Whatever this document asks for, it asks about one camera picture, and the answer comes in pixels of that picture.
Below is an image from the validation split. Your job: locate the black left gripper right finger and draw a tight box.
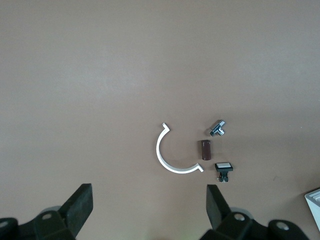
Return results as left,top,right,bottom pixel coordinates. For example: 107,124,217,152
206,184,311,240

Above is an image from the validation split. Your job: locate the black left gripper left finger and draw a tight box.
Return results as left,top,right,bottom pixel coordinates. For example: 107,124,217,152
0,183,94,240

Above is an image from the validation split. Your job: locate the black square button white cap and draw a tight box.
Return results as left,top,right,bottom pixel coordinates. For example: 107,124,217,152
214,162,235,185

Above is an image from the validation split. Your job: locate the white drawer cabinet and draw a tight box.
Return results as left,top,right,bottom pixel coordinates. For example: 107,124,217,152
304,187,320,233

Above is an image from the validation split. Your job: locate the dark brown terminal block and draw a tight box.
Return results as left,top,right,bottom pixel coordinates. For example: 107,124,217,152
198,139,212,161

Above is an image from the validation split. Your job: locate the chrome tee valve fitting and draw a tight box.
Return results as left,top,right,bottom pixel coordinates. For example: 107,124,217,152
208,119,227,138

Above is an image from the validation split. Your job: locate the white half-ring pipe clamp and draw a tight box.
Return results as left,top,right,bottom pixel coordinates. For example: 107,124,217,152
155,122,204,174

